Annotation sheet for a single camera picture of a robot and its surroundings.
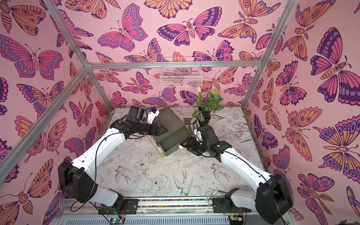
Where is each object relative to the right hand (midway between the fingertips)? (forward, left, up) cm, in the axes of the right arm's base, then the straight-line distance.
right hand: (180, 147), depth 77 cm
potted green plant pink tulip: (+27, -16, +8) cm, 33 cm away
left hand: (+9, +9, +5) cm, 14 cm away
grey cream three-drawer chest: (+20, +6, +1) cm, 21 cm away
